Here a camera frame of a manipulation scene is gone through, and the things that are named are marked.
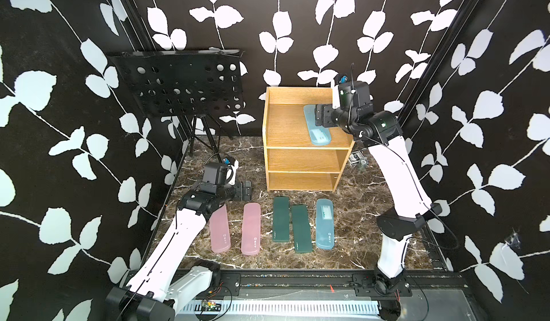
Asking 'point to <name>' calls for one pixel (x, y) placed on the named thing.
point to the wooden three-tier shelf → (293, 161)
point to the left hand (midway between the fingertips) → (244, 183)
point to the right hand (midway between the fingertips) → (324, 104)
